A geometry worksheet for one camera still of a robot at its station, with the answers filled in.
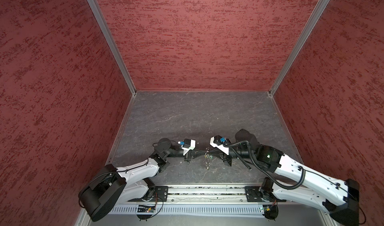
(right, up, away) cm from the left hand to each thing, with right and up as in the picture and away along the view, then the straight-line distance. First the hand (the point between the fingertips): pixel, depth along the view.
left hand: (206, 153), depth 68 cm
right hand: (+2, 0, -1) cm, 2 cm away
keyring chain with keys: (+1, -1, -2) cm, 2 cm away
